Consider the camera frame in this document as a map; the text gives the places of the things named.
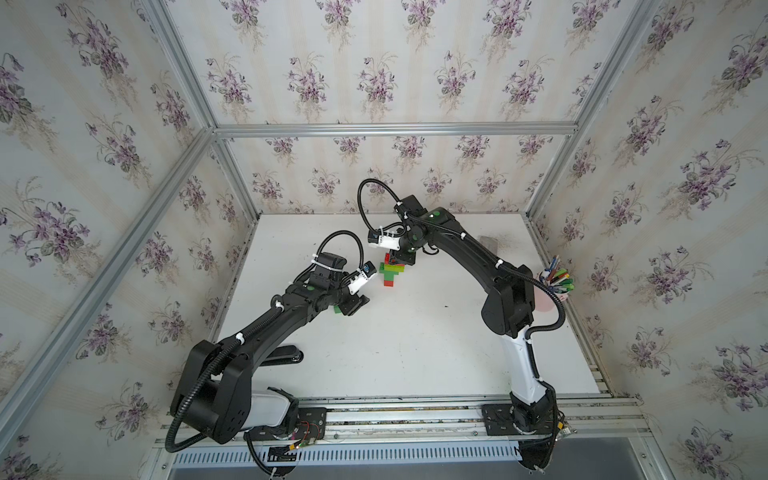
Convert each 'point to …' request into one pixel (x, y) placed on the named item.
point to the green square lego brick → (337, 310)
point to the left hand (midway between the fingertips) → (360, 290)
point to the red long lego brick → (387, 258)
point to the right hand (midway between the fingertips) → (398, 251)
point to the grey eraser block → (491, 243)
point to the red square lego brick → (388, 283)
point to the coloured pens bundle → (556, 277)
